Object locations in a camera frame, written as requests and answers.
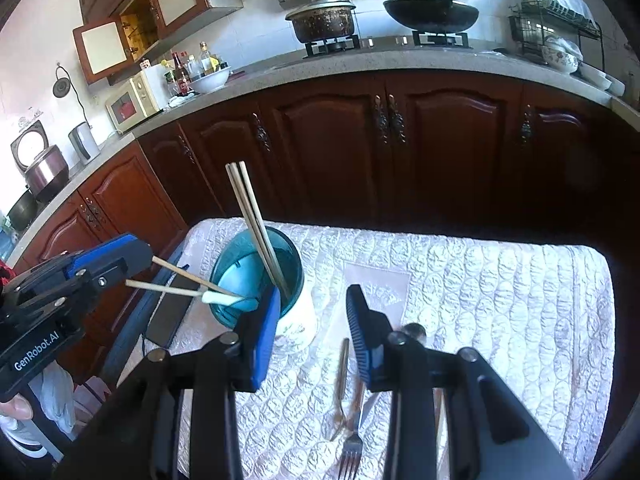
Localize light grey clothing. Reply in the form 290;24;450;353
30;360;76;441

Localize floral lidded tureen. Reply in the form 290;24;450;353
542;36;583;73

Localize open cabinet door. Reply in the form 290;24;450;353
72;16;136;86

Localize gas stove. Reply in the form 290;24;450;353
302;31;473;57

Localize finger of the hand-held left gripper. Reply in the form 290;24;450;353
62;232;153;281
75;250;155;313

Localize cream microwave oven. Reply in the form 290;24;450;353
105;67;168;131

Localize metal fork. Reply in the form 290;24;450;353
337;391;383;480

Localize black phone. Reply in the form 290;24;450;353
145;275;203;350

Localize white basin bowl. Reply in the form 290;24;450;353
189;66;232;95

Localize black wok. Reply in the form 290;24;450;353
383;0;480;31

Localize black wire dish rack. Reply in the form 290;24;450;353
509;2;603;68

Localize round wall hanging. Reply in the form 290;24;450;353
52;66;72;98

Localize person's left hand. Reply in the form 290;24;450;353
0;392;36;421

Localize maroon rice cooker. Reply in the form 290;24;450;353
10;120;70;201

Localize stained cooking pot with lid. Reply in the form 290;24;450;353
285;0;357;43

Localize black pot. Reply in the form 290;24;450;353
5;187;40;233

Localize teal floral utensil holder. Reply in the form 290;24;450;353
209;225;318;353

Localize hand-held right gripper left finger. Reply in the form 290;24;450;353
52;285;283;480

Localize white quilted table cover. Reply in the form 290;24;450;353
165;217;615;480

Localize white ceramic spoon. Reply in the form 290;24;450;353
201;290;261;312

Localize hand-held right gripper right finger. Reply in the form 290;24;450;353
345;284;576;480

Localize silver kettle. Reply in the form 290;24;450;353
67;121;101;163

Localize dark wooden base cabinets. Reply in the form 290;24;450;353
0;67;640;321

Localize dark sauce bottle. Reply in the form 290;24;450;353
171;51;192;96

